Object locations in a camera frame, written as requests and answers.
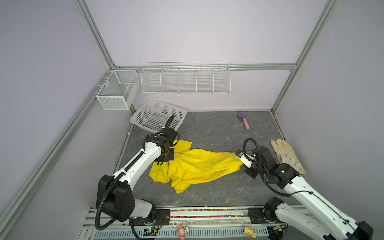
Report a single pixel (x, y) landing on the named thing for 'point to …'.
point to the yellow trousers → (188, 164)
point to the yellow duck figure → (249, 231)
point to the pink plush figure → (181, 232)
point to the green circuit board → (150, 231)
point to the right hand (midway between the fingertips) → (247, 161)
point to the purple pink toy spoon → (241, 114)
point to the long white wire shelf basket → (186, 77)
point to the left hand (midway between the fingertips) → (166, 160)
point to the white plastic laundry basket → (151, 115)
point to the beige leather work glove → (286, 155)
